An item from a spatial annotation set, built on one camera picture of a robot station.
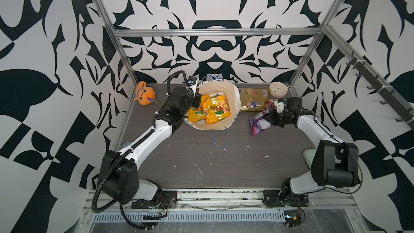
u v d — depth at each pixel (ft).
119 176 1.34
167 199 2.43
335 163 1.46
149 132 1.65
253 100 3.44
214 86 2.98
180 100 1.97
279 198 2.42
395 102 1.82
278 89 3.77
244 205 2.41
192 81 2.20
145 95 3.34
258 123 2.92
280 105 2.73
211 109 3.16
